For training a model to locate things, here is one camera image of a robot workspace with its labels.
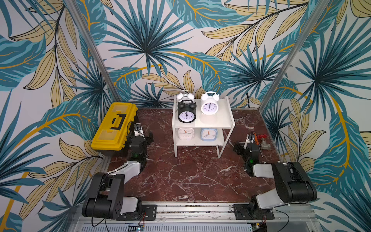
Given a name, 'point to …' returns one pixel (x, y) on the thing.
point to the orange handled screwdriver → (259, 145)
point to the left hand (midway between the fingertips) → (140, 132)
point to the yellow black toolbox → (110, 138)
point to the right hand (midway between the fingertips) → (244, 142)
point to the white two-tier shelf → (223, 120)
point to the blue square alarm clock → (208, 134)
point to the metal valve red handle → (264, 145)
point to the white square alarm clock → (186, 133)
